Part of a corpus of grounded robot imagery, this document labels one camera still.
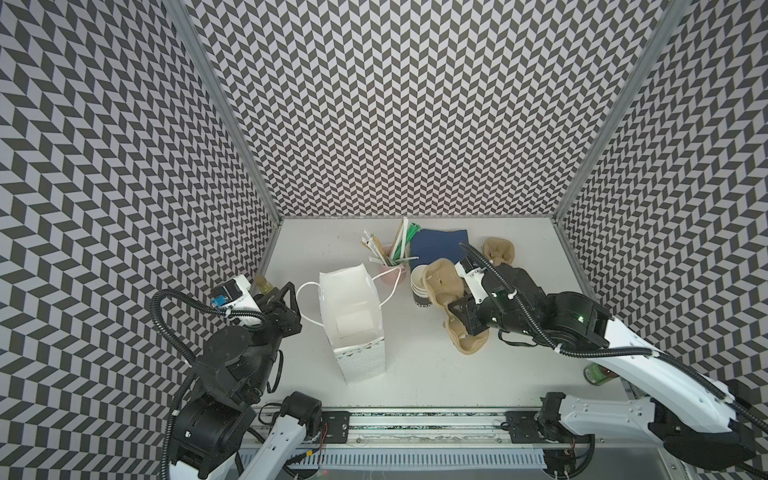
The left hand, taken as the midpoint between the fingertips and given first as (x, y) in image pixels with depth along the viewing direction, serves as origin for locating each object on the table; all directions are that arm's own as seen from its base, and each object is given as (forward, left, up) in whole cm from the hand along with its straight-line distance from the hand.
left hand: (289, 290), depth 58 cm
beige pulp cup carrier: (+6, -32, -8) cm, 34 cm away
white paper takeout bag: (+9, -7, -34) cm, 36 cm away
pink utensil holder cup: (+8, -20, -7) cm, 23 cm away
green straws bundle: (+31, -24, -17) cm, 43 cm away
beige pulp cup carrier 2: (+35, -57, -32) cm, 74 cm away
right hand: (-1, -34, -8) cm, 35 cm away
